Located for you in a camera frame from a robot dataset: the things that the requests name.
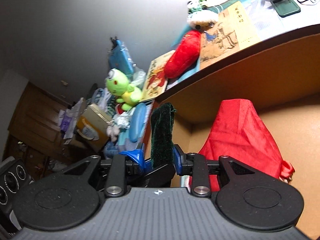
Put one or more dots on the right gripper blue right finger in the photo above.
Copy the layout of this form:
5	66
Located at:
179	159

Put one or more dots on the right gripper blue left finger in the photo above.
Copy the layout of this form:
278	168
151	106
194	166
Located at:
137	156

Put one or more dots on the dark green velvet cloth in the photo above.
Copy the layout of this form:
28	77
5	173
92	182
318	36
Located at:
162	122

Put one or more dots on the red cloth bag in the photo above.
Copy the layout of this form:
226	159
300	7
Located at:
239	132

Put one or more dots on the small white plush toy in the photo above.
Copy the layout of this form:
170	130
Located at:
112	132

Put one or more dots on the gold cardboard box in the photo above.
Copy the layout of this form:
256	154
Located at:
92	126

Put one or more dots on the orange cartoon book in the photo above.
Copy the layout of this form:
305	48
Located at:
155	83

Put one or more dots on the green frog plush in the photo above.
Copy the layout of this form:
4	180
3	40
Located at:
119	85

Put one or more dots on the blue plastic package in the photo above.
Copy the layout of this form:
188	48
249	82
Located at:
119	57

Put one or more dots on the red chili plush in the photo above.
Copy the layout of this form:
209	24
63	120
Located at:
185	55

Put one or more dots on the brown cardboard box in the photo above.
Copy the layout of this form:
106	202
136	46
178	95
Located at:
280	76

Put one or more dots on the tan classical book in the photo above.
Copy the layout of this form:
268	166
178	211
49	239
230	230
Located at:
231	34

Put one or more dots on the panda white plush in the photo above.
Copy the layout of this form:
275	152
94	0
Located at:
202	14

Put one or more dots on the blue striped bed sheet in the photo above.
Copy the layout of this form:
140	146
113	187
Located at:
268	23

